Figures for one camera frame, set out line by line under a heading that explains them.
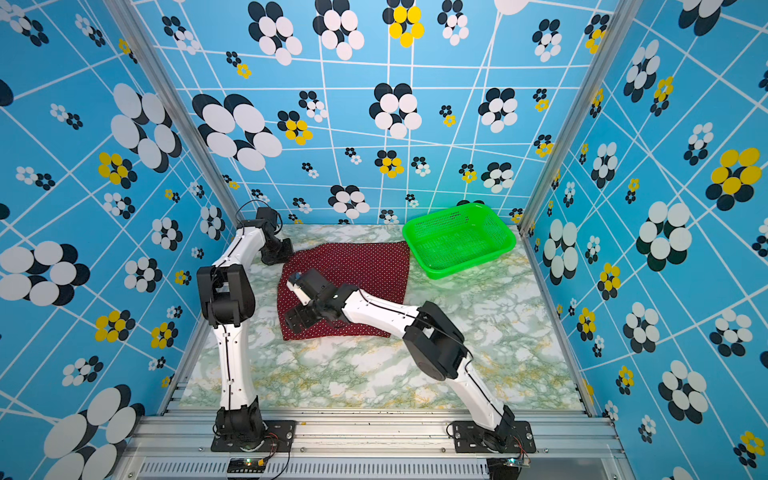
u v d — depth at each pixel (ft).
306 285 2.24
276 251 3.01
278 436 2.38
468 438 2.23
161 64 2.57
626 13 2.22
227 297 2.04
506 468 2.23
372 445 2.42
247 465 2.37
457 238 3.79
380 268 3.54
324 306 2.20
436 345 1.72
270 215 2.92
